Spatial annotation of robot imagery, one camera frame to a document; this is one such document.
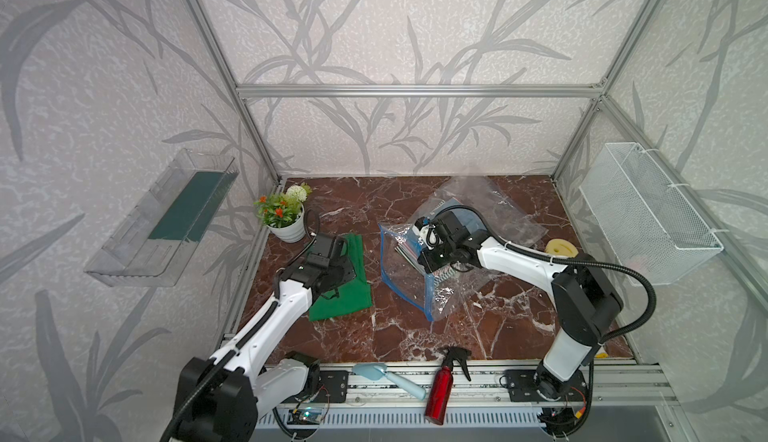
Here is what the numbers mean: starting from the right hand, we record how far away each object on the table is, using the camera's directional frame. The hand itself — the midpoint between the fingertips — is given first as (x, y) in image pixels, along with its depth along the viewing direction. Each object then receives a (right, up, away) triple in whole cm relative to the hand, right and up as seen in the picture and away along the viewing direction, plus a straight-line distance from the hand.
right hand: (417, 258), depth 89 cm
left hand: (-19, -2, -4) cm, 20 cm away
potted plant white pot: (-41, +14, +3) cm, 44 cm away
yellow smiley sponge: (+47, +3, +8) cm, 48 cm away
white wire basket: (+50, +10, -25) cm, 57 cm away
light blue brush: (-11, -26, -13) cm, 31 cm away
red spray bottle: (+5, -28, -16) cm, 33 cm away
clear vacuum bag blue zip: (+4, -10, -2) cm, 11 cm away
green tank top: (-18, -10, -1) cm, 21 cm away
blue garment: (+12, +13, -16) cm, 23 cm away
